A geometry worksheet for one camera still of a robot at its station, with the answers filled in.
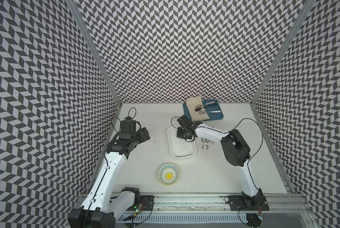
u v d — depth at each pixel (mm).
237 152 543
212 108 1141
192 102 1183
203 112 1118
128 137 565
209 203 752
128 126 563
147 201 723
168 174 826
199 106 1149
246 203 649
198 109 1121
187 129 722
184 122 786
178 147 942
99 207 376
